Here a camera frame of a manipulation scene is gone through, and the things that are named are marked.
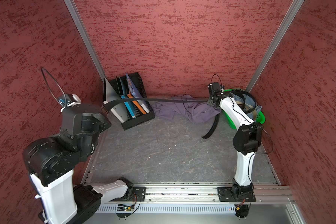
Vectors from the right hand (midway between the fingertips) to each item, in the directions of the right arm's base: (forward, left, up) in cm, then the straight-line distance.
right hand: (214, 104), depth 95 cm
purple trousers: (+1, +19, -10) cm, 22 cm away
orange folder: (-3, +55, +13) cm, 57 cm away
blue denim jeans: (+6, -28, -6) cm, 29 cm away
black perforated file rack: (-4, +53, -9) cm, 54 cm away
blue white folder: (+19, +58, -4) cm, 61 cm away
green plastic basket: (-6, -35, -11) cm, 37 cm away
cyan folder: (-4, +59, +15) cm, 61 cm away
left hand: (-33, +58, +31) cm, 74 cm away
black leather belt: (-6, -1, -5) cm, 8 cm away
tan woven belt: (-2, -30, -7) cm, 31 cm away
